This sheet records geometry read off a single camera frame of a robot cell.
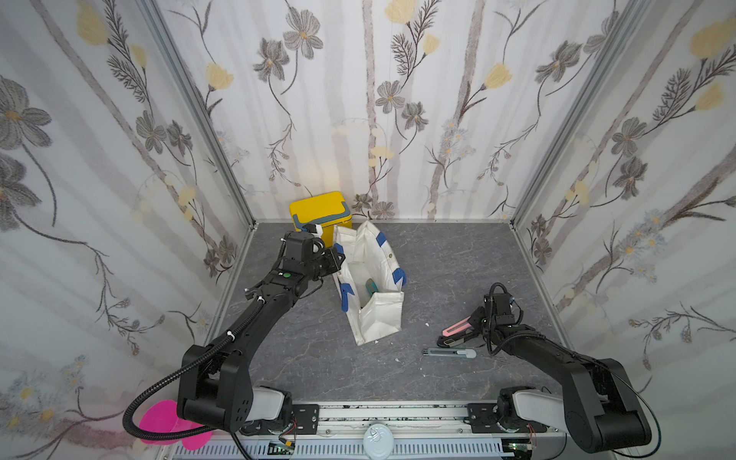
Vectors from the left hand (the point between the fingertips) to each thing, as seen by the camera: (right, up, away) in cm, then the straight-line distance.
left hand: (349, 253), depth 82 cm
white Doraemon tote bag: (+6, -1, +8) cm, 10 cm away
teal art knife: (+6, -12, +17) cm, 22 cm away
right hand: (+41, -20, +10) cm, 47 cm away
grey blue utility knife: (+31, -30, +4) cm, 43 cm away
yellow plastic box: (-11, +16, +25) cm, 31 cm away
